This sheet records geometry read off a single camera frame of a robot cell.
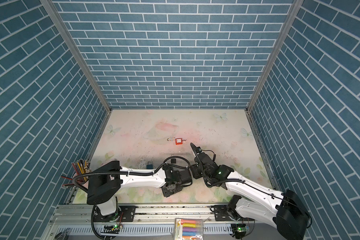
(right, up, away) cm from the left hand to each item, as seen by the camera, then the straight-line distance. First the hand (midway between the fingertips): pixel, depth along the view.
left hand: (179, 193), depth 81 cm
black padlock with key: (-4, +14, +12) cm, 19 cm away
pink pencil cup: (-49, +15, -5) cm, 51 cm away
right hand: (+7, +15, +1) cm, 17 cm away
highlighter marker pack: (+5, -11, -12) cm, 17 cm away
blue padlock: (-18, +12, +10) cm, 24 cm away
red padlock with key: (-2, +26, +19) cm, 32 cm away
